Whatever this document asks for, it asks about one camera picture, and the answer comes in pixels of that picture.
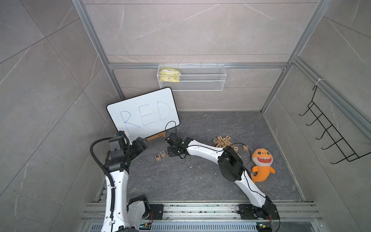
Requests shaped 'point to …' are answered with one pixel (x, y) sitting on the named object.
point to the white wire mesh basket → (192, 77)
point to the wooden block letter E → (163, 153)
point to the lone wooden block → (245, 148)
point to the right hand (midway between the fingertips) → (171, 152)
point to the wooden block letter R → (157, 157)
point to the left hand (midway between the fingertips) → (143, 141)
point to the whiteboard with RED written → (145, 115)
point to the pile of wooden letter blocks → (222, 142)
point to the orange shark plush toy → (262, 159)
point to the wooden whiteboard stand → (162, 134)
